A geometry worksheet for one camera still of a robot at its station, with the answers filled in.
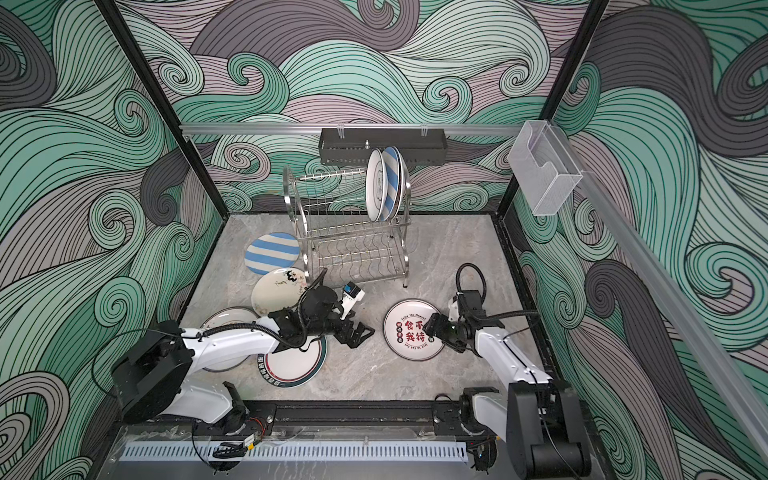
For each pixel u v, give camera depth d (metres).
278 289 0.96
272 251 1.08
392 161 0.76
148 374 0.42
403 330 0.88
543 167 0.78
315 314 0.65
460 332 0.63
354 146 0.95
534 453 0.39
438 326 0.78
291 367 0.81
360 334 0.73
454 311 0.80
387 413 0.76
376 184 0.85
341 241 1.06
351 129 0.95
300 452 0.70
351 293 0.73
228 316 0.87
